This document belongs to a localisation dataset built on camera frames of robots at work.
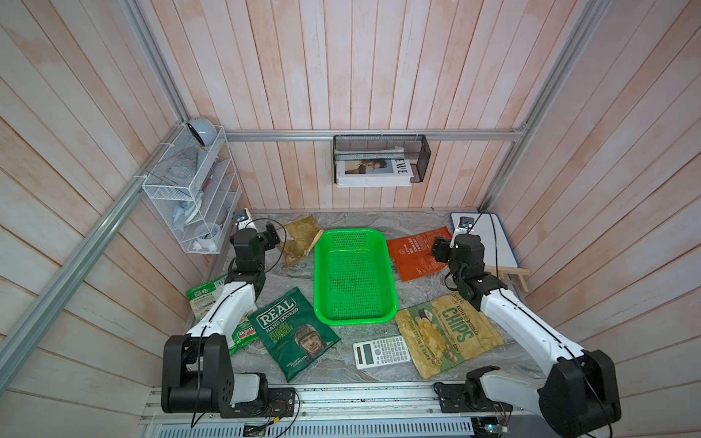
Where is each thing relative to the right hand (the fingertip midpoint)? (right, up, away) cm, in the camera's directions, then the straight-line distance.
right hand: (448, 235), depth 84 cm
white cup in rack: (-79, 0, +7) cm, 80 cm away
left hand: (-59, +3, +2) cm, 60 cm away
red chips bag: (-5, -7, +23) cm, 24 cm away
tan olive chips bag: (-51, 0, +28) cm, 58 cm away
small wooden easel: (+26, -13, +16) cm, 33 cm away
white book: (-22, +24, +11) cm, 35 cm away
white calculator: (-21, -36, -2) cm, 42 cm away
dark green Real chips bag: (-49, -31, +2) cm, 58 cm away
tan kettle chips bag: (0, -31, +2) cm, 31 cm away
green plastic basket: (-29, -17, +14) cm, 36 cm away
